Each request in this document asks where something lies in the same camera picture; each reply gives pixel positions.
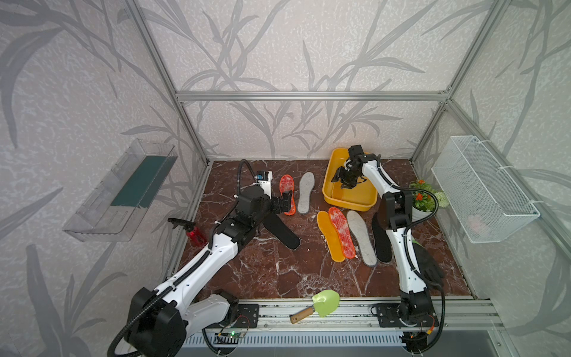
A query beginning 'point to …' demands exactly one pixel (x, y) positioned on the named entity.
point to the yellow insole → (331, 234)
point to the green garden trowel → (325, 302)
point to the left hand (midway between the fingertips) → (281, 191)
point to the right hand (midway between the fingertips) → (335, 180)
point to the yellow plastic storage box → (361, 196)
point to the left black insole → (279, 228)
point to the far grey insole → (306, 184)
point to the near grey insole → (360, 231)
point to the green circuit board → (236, 334)
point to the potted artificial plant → (423, 203)
